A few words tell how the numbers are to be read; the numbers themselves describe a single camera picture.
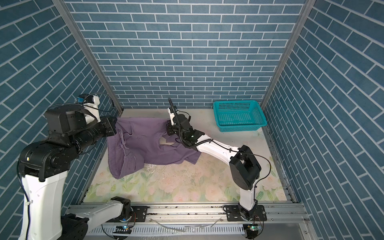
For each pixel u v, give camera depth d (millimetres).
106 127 475
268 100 1153
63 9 706
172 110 704
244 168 474
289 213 758
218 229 705
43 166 309
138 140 776
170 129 726
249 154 503
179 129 618
